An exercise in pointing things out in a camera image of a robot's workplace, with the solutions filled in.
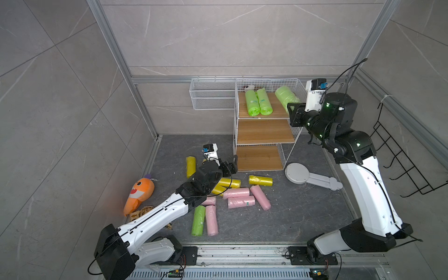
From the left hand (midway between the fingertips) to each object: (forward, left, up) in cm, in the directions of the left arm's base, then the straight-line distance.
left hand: (231, 155), depth 72 cm
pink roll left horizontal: (-9, +11, -25) cm, 29 cm away
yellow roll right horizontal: (+2, -16, -25) cm, 30 cm away
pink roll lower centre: (-10, -4, -25) cm, 28 cm away
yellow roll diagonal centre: (-1, +5, -27) cm, 27 cm away
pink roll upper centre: (-5, 0, -25) cm, 25 cm away
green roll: (-22, +16, -26) cm, 38 cm away
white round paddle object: (+5, -38, -26) cm, 47 cm away
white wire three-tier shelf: (+16, -17, -6) cm, 24 cm away
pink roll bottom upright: (-18, +10, -27) cm, 34 cm away
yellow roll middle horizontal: (0, -3, -25) cm, 26 cm away
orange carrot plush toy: (-5, +44, -20) cm, 49 cm away
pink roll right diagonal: (-8, -15, -26) cm, 31 cm away
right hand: (+5, -22, +21) cm, 31 cm away
